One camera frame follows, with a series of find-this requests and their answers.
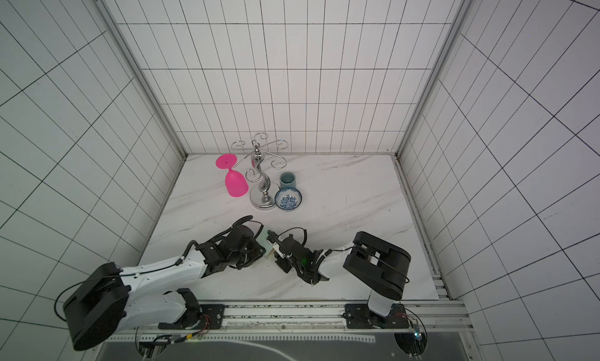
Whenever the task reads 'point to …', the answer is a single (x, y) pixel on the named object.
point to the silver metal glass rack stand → (262, 194)
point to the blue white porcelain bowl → (288, 198)
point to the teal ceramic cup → (287, 180)
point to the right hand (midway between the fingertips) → (279, 242)
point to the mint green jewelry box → (262, 238)
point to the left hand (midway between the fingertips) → (261, 255)
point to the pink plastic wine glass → (236, 184)
